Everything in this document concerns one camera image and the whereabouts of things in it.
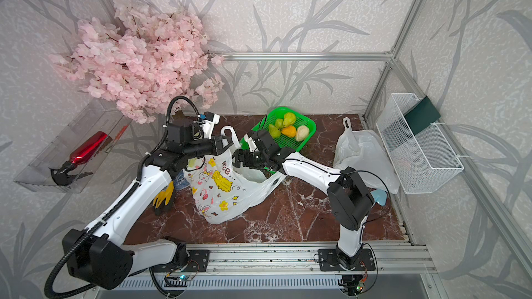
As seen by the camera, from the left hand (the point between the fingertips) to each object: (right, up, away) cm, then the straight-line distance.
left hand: (234, 141), depth 74 cm
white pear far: (+28, +3, +31) cm, 42 cm away
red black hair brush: (-46, -10, -15) cm, 50 cm away
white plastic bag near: (+56, -6, +23) cm, 61 cm away
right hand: (-1, -8, +7) cm, 11 cm away
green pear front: (+16, +8, +35) cm, 39 cm away
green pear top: (+22, +11, +35) cm, 42 cm away
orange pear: (+22, +4, +32) cm, 39 cm away
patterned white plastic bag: (-6, -20, +3) cm, 21 cm away
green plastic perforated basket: (+12, +12, +38) cm, 42 cm away
